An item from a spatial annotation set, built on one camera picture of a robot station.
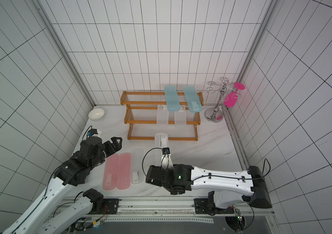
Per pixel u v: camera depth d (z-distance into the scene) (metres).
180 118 0.90
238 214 0.70
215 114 1.12
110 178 0.81
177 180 0.46
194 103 0.80
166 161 0.60
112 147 0.62
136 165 0.90
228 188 0.41
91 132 0.62
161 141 0.75
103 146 0.55
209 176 0.43
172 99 0.83
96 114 1.10
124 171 0.83
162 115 0.93
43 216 0.42
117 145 0.64
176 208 0.73
